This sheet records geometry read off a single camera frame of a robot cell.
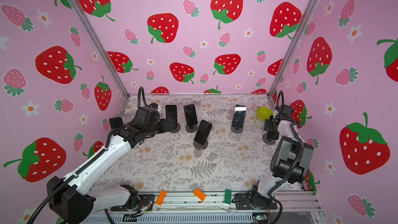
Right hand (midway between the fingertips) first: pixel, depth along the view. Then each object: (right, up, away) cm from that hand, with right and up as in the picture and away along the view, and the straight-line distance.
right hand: (275, 125), depth 92 cm
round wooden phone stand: (-46, -13, +1) cm, 48 cm away
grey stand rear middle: (-52, -3, +11) cm, 53 cm away
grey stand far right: (-4, -10, +4) cm, 12 cm away
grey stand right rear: (-22, -4, +9) cm, 24 cm away
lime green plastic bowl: (-1, +7, +16) cm, 17 cm away
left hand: (-61, +3, -13) cm, 62 cm away
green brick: (-31, -33, -17) cm, 49 cm away
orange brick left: (-64, -34, -17) cm, 75 cm away
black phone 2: (-21, +6, +4) cm, 23 cm away
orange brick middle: (-45, -32, -17) cm, 58 cm away
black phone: (-44, -3, -4) cm, 44 cm away
